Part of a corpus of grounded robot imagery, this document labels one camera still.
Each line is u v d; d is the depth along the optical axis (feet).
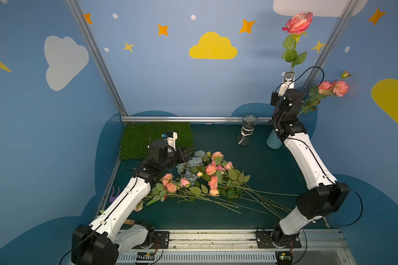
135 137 3.76
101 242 1.23
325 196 1.41
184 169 3.03
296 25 1.68
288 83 1.91
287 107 1.74
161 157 1.92
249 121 3.32
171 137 2.23
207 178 2.83
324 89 2.51
